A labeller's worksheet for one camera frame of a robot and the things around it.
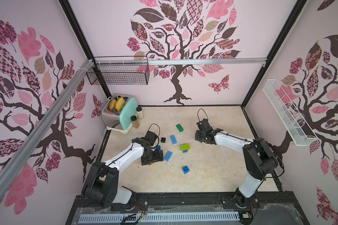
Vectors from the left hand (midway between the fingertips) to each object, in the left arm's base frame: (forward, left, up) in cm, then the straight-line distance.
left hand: (155, 163), depth 84 cm
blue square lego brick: (+12, -1, -2) cm, 12 cm away
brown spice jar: (+30, +17, +2) cm, 35 cm away
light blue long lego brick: (+6, -8, -3) cm, 10 cm away
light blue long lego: (+19, -11, -2) cm, 22 cm away
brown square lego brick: (+1, +4, -4) cm, 5 cm away
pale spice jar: (+41, +15, +1) cm, 43 cm away
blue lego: (+9, -19, -2) cm, 21 cm away
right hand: (+18, -29, +1) cm, 34 cm away
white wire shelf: (+5, -72, +28) cm, 77 cm away
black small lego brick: (+18, -4, -3) cm, 19 cm away
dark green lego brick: (+29, -16, -2) cm, 33 cm away
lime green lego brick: (+10, -19, +1) cm, 22 cm away
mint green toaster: (+32, +27, +13) cm, 44 cm away
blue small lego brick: (-4, -18, -1) cm, 19 cm away
